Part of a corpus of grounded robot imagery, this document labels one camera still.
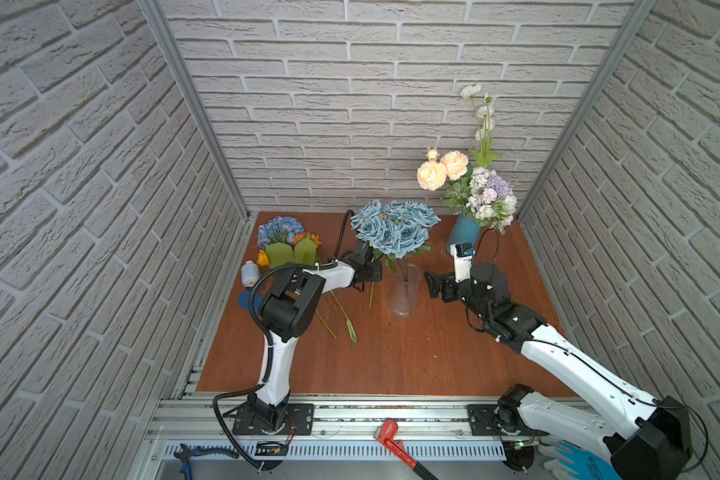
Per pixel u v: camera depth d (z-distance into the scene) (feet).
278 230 3.40
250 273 3.09
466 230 3.30
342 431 2.39
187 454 2.24
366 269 2.88
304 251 3.21
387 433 2.33
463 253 2.14
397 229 2.28
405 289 2.81
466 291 2.15
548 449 2.27
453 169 2.48
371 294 3.18
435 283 2.25
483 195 2.52
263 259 3.20
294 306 1.78
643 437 1.25
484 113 2.85
